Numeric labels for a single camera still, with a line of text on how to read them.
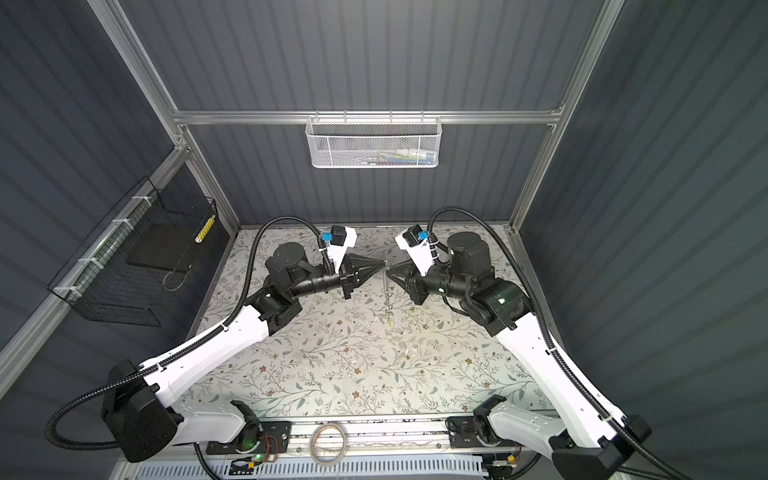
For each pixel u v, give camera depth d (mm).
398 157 931
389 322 937
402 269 607
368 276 631
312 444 723
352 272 601
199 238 797
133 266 727
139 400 390
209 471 683
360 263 608
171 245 769
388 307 962
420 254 541
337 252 567
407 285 596
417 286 542
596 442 369
